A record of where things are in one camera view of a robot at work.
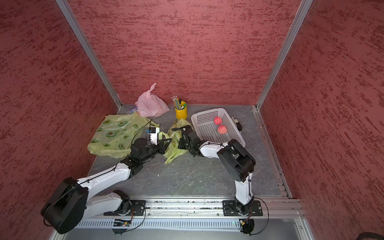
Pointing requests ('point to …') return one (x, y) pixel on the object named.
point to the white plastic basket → (215, 126)
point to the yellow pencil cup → (182, 114)
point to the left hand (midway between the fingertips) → (171, 142)
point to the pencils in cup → (178, 104)
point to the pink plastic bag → (149, 104)
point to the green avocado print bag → (113, 134)
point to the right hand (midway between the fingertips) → (179, 144)
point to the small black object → (234, 119)
